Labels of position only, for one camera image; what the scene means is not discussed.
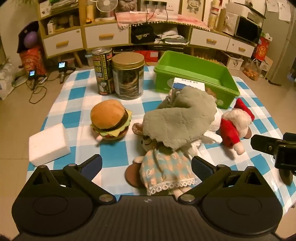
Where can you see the burger plush toy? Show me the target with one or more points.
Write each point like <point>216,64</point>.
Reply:
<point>107,115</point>

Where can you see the egg tray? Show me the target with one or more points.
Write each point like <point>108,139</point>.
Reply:
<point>205,56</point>

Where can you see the black microwave oven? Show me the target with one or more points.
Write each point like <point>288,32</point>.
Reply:
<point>247,30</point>

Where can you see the tall printed metal can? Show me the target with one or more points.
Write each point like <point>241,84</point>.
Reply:
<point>103,71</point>

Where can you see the clear jar with gold lid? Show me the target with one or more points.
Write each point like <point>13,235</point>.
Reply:
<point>128,78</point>

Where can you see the pink fringed cloth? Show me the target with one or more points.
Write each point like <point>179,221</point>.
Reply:
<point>143,17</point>

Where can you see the framed cartoon girl picture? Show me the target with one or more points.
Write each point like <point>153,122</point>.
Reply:
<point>193,7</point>

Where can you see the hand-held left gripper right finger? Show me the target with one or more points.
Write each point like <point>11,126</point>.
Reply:
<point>202,168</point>

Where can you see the green plastic bin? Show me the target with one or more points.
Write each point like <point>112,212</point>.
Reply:
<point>196,67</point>

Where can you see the plush doll with checked dress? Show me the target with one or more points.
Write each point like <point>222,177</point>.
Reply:
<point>161,166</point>

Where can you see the folded clothes pile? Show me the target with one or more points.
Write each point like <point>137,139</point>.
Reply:
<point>174,38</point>

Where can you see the purple ball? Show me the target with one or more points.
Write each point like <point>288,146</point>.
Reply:
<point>31,39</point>

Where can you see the bag of oranges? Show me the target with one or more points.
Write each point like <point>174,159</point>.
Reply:
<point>251,73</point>

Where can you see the white appliance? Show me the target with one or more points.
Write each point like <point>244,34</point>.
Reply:
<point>232,16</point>

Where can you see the white desk fan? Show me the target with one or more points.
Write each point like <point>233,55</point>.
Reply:
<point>104,5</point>

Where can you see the small camera on tripod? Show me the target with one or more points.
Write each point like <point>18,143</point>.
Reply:
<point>62,67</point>
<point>32,74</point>

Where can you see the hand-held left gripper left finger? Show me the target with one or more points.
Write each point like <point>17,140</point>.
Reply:
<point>91,166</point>

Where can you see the paper rolls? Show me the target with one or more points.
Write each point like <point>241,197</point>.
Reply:
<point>214,14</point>

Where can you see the framed cat picture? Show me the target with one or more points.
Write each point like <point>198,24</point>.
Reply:
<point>128,4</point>

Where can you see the red box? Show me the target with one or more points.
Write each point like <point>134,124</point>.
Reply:
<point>148,55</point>

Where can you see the wall power strip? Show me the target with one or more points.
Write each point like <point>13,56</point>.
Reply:
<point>155,2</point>

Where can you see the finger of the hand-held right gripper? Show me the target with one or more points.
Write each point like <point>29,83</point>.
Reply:
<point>263,143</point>

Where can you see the blue and white checked tablecloth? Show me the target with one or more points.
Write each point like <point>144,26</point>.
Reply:
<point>76,95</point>

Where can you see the stack of papers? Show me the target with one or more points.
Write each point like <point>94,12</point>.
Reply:
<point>62,4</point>

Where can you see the orange printed bag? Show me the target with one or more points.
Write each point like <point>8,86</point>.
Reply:
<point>32,60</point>

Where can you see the red gift bag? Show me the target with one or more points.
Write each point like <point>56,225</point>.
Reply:
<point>262,49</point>

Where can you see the white and blue box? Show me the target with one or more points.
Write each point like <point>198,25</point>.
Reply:
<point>187,83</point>

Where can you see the wooden cabinet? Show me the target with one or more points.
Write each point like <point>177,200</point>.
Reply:
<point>136,19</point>

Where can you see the grey refrigerator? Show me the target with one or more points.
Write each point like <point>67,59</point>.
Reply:
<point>282,41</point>

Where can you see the black bag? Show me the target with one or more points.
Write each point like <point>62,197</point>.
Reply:
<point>143,33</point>

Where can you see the white foam block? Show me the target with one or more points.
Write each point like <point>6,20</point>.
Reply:
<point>49,143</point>

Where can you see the white carton box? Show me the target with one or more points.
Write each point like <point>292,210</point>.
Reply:
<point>234,62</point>

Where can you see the red and white santa plush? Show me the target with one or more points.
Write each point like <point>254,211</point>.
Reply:
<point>227,129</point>

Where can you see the grey plush toy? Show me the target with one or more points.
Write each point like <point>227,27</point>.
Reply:
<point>180,120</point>

